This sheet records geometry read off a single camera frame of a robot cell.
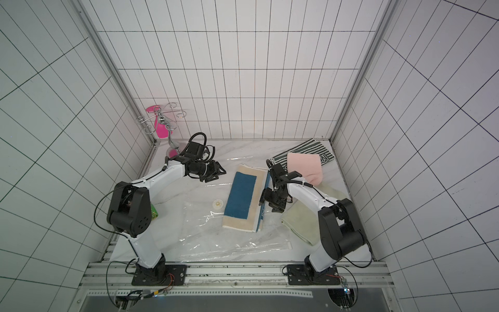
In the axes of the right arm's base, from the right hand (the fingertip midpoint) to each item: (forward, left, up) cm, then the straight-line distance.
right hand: (264, 200), depth 87 cm
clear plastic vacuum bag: (-17, +26, -6) cm, 31 cm away
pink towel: (+25, -24, -4) cm, 35 cm away
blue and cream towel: (-4, +10, -3) cm, 11 cm away
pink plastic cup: (+31, +55, +14) cm, 65 cm away
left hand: (+9, +21, +5) cm, 23 cm away
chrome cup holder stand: (+32, +55, -3) cm, 63 cm away
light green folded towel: (-6, -18, -5) cm, 20 cm away
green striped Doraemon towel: (+39, -27, -4) cm, 48 cm away
